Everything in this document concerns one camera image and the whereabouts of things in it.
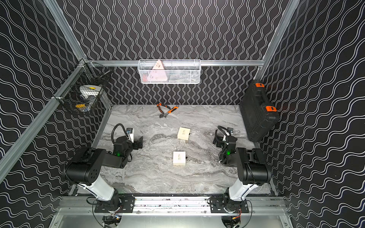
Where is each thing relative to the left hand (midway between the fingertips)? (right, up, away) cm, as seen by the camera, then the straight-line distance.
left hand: (134, 134), depth 95 cm
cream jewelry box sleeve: (+33, 0, +5) cm, 34 cm away
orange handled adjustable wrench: (+18, +13, +18) cm, 29 cm away
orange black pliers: (+13, +23, +26) cm, 37 cm away
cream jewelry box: (+30, -14, -7) cm, 34 cm away
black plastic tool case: (+79, +12, -8) cm, 80 cm away
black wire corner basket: (-27, +26, -12) cm, 40 cm away
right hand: (+60, -1, +2) cm, 60 cm away
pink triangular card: (+17, +39, -5) cm, 43 cm away
